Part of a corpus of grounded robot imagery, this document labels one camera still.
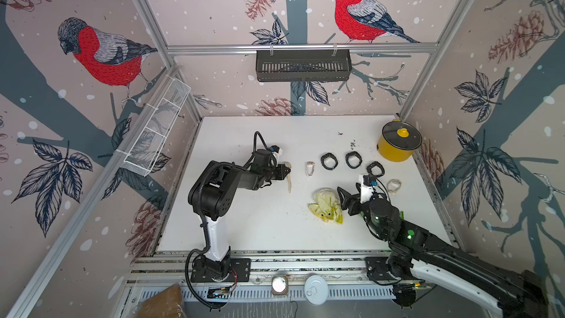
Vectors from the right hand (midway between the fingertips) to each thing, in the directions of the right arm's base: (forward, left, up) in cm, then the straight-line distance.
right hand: (346, 184), depth 78 cm
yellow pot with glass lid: (+25, -27, -5) cm, 38 cm away
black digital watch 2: (+23, -8, -12) cm, 27 cm away
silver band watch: (+16, +12, -16) cm, 26 cm away
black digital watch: (+16, -15, -14) cm, 26 cm away
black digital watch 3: (+22, +2, -13) cm, 25 cm away
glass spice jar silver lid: (-30, +22, -5) cm, 38 cm away
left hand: (+15, +20, -12) cm, 28 cm away
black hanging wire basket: (+58, +14, +13) cm, 61 cm away
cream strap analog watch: (+9, -25, -16) cm, 31 cm away
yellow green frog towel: (-3, +6, -11) cm, 13 cm away
